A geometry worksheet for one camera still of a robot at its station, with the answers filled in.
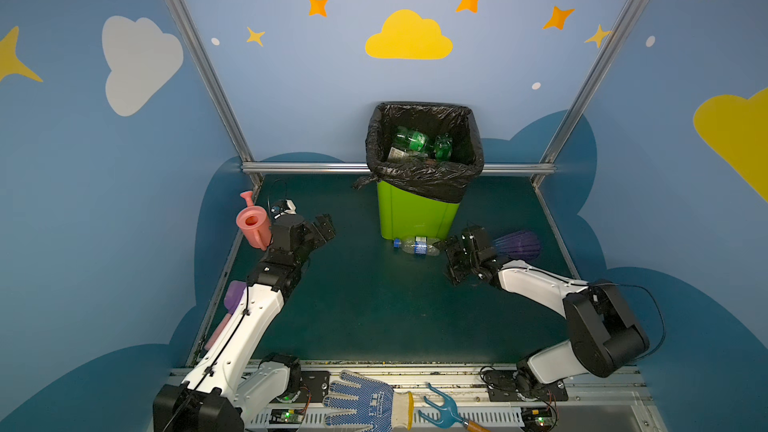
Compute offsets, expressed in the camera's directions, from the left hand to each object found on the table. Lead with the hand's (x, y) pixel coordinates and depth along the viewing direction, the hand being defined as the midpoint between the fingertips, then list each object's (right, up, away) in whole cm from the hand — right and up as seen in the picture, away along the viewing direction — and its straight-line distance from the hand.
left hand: (322, 222), depth 80 cm
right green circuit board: (+55, -47, -8) cm, 73 cm away
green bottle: (+35, +23, +11) cm, 43 cm away
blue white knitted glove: (+16, -45, -8) cm, 48 cm away
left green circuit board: (-7, -46, -9) cm, 48 cm away
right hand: (+33, -9, +11) cm, 36 cm away
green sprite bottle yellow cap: (+26, +26, +14) cm, 39 cm away
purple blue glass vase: (+64, -9, +19) cm, 67 cm away
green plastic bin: (+23, +2, +11) cm, 26 cm away
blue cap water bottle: (+28, -8, +16) cm, 34 cm away
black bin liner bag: (+29, +11, -7) cm, 31 cm away
